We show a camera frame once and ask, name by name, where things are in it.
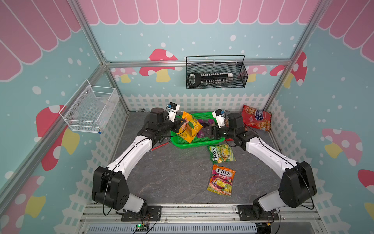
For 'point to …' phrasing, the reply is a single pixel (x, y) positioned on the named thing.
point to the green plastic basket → (178, 141)
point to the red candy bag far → (256, 118)
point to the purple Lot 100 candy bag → (204, 123)
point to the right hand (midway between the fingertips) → (206, 128)
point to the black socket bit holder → (195, 79)
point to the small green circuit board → (140, 227)
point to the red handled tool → (159, 146)
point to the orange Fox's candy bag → (221, 180)
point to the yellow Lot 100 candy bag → (193, 127)
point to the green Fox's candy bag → (221, 153)
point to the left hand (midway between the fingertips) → (184, 122)
